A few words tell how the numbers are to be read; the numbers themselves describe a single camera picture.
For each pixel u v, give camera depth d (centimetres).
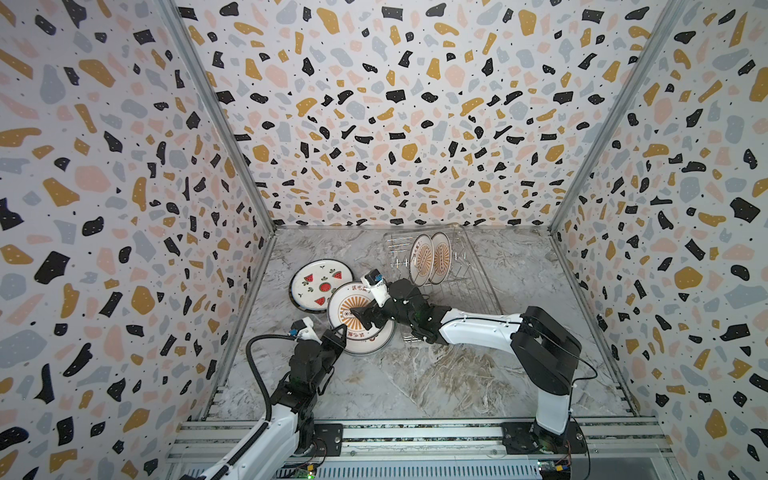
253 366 62
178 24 71
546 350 48
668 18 72
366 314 75
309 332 77
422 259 100
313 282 103
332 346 74
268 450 52
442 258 100
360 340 85
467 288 103
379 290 74
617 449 73
